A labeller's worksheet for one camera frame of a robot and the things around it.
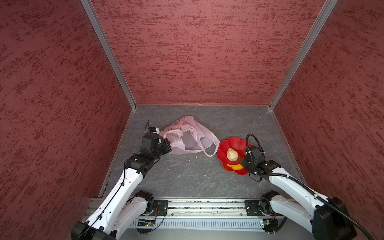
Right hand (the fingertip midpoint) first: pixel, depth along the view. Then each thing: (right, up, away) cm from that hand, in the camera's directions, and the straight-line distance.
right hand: (241, 164), depth 86 cm
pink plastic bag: (-34, +17, -1) cm, 38 cm away
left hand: (-41, +13, -7) cm, 44 cm away
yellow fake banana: (-3, -1, -1) cm, 4 cm away
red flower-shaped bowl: (+1, +10, +9) cm, 13 cm away
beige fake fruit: (-5, +5, +1) cm, 8 cm away
